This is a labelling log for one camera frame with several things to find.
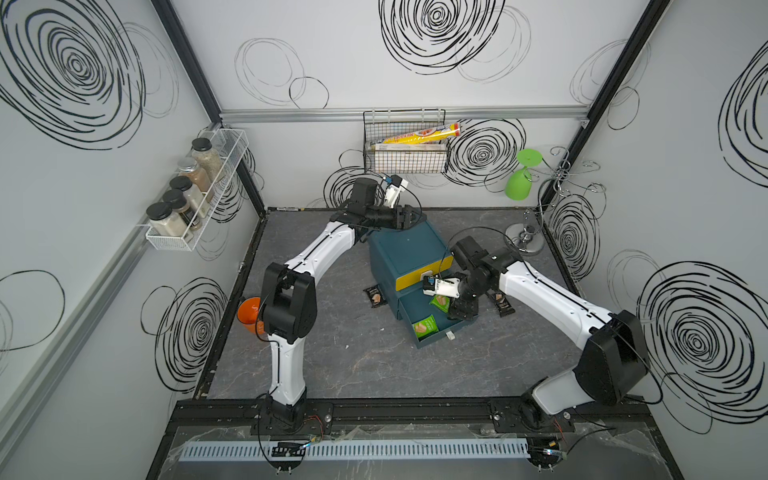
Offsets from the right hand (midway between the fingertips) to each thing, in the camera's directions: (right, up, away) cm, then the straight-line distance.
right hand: (453, 300), depth 82 cm
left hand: (-9, +23, +1) cm, 25 cm away
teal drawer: (-10, -2, -1) cm, 10 cm away
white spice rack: (-71, +48, +15) cm, 87 cm away
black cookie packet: (-22, -1, +12) cm, 25 cm away
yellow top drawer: (-11, +7, -6) cm, 14 cm away
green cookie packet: (-8, -7, -2) cm, 11 cm away
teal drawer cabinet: (-15, +12, -5) cm, 20 cm away
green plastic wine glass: (+24, +35, +13) cm, 45 cm away
